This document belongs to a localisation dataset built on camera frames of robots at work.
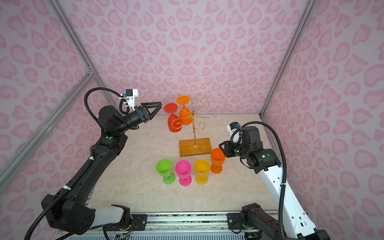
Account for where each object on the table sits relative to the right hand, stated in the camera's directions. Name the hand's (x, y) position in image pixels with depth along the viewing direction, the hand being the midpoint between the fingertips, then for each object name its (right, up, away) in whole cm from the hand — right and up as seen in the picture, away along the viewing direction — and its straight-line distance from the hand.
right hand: (222, 144), depth 70 cm
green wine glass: (-30, -14, +11) cm, 34 cm away
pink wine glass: (-19, -14, +10) cm, 26 cm away
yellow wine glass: (-9, -14, +11) cm, 20 cm away
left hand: (-26, +18, -10) cm, 33 cm away
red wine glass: (-25, +11, +15) cm, 31 cm away
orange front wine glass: (-1, -8, +10) cm, 13 cm away
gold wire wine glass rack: (-14, +14, +7) cm, 21 cm away
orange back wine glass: (-18, +15, +14) cm, 27 cm away
